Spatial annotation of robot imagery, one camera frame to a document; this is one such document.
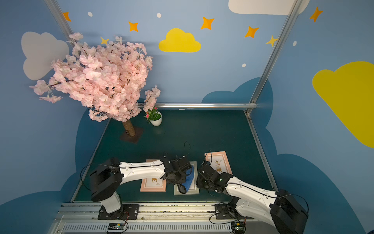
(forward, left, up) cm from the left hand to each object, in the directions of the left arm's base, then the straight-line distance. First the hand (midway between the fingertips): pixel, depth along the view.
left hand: (184, 179), depth 83 cm
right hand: (0, -8, -1) cm, 8 cm away
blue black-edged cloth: (-2, -3, +14) cm, 14 cm away
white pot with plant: (+42, +24, +8) cm, 49 cm away
